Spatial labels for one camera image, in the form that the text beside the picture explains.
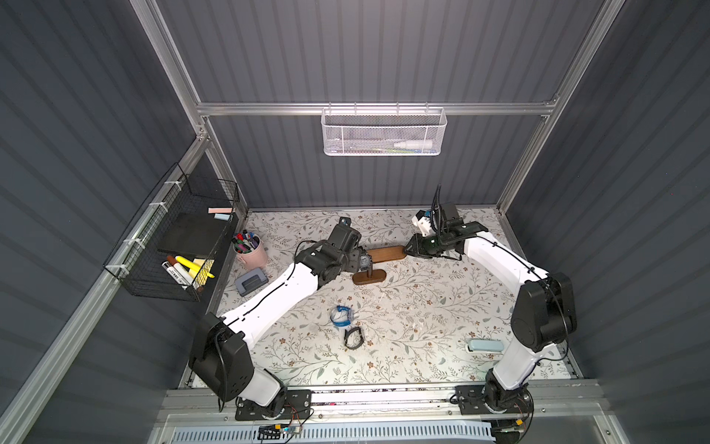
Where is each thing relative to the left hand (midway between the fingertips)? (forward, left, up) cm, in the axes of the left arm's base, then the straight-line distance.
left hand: (352, 256), depth 81 cm
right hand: (+4, -17, -4) cm, 18 cm away
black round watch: (-17, 0, -19) cm, 26 cm away
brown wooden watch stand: (+4, -8, -5) cm, 10 cm away
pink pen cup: (+9, +35, -9) cm, 37 cm away
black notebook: (+1, +43, +9) cm, 44 cm away
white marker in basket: (-12, +43, +9) cm, 45 cm away
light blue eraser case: (-20, -40, -18) cm, 49 cm away
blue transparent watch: (-10, +4, -20) cm, 23 cm away
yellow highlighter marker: (-9, +40, +8) cm, 42 cm away
